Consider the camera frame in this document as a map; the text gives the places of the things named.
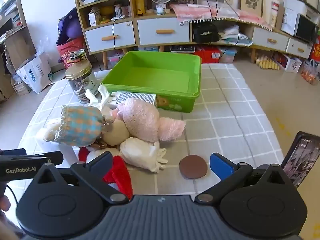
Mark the black smartphone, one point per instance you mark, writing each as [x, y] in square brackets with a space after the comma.
[300, 160]

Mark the purple cushion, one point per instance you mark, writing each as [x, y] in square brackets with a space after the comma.
[74, 28]

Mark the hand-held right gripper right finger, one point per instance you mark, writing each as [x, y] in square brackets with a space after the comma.
[221, 166]

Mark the bag of oranges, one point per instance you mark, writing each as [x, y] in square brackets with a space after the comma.
[311, 72]

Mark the small white carton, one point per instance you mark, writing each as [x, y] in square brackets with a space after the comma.
[94, 17]

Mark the folded clothes pile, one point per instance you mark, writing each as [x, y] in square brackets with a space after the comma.
[235, 36]

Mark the white paper bag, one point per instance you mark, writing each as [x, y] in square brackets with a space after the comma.
[35, 73]

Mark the person's left hand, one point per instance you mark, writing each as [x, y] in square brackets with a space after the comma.
[3, 203]

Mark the clear plastic storage box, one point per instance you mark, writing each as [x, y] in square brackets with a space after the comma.
[228, 55]

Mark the red gift box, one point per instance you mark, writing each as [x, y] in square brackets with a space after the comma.
[316, 48]

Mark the red and white box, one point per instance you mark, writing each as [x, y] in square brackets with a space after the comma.
[288, 62]

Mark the wooden cabinet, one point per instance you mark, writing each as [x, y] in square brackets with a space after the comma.
[132, 2]

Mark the black bag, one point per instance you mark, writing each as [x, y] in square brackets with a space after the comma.
[206, 33]

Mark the white microwave oven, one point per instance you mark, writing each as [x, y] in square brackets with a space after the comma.
[305, 27]

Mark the red storage box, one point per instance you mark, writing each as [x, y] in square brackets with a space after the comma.
[208, 54]

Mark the blue patterned cloth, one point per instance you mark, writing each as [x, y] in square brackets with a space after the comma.
[80, 125]

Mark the white cabinet drawer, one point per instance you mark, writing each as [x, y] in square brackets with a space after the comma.
[162, 31]
[110, 38]
[271, 40]
[298, 48]

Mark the cookie jar with gold lid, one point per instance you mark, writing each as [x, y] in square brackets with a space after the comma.
[82, 80]

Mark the green plastic bin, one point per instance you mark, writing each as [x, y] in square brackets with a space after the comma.
[155, 72]

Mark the white milk carton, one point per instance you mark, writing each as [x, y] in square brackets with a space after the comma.
[140, 97]

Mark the red printed bag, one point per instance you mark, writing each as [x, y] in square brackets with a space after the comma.
[72, 52]

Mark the printed tin can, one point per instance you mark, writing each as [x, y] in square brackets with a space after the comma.
[78, 58]

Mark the row of yellow bottles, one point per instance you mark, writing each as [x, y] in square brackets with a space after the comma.
[267, 63]

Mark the red and white santa hat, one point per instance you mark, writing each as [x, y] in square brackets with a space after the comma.
[120, 172]

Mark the pink plush toy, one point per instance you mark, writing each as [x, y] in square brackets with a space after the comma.
[142, 120]

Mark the brown round coaster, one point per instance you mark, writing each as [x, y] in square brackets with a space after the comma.
[193, 166]

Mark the white appliance box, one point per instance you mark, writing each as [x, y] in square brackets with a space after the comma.
[300, 3]

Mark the yellow bottle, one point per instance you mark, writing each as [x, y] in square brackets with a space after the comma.
[140, 3]

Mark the pink tasselled cloth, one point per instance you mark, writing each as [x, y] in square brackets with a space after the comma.
[200, 11]

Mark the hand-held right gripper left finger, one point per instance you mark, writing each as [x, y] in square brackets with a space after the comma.
[101, 163]

